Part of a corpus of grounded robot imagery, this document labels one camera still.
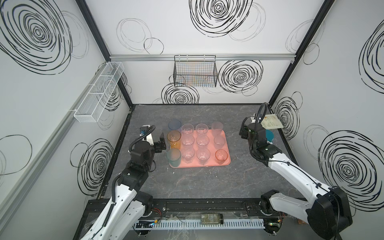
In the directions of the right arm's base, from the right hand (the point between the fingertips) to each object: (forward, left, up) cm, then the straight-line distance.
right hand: (247, 125), depth 82 cm
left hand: (-9, +49, +4) cm, 50 cm away
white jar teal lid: (+4, -19, -16) cm, 26 cm away
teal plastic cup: (-11, +42, -18) cm, 47 cm away
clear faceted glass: (+8, +34, -16) cm, 39 cm away
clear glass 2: (0, +24, -17) cm, 30 cm away
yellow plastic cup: (-2, +42, -9) cm, 43 cm away
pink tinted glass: (-9, +13, -18) cm, 24 cm away
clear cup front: (+10, +14, -15) cm, 23 cm away
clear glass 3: (-11, +24, -15) cm, 30 cm away
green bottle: (-42, +21, -17) cm, 49 cm away
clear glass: (+10, +25, -17) cm, 32 cm away
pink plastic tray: (-12, +19, -20) cm, 30 cm away
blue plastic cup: (+5, +42, -6) cm, 43 cm away
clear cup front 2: (0, +14, -18) cm, 22 cm away
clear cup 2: (-9, +34, -18) cm, 39 cm away
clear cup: (+1, +34, -18) cm, 38 cm away
